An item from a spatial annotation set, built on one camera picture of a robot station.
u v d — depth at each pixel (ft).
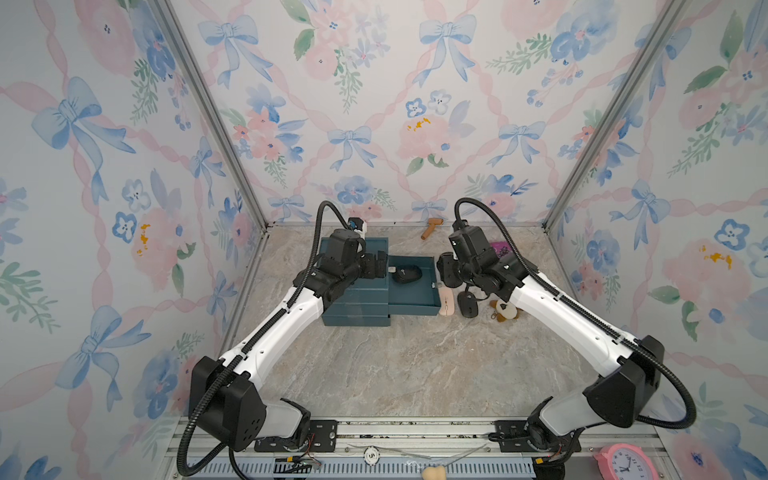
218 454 1.42
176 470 1.16
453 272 2.27
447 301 3.12
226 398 1.30
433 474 2.21
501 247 3.48
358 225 2.26
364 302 2.62
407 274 3.06
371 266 2.31
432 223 3.88
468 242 1.87
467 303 3.20
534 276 1.65
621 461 2.27
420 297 3.09
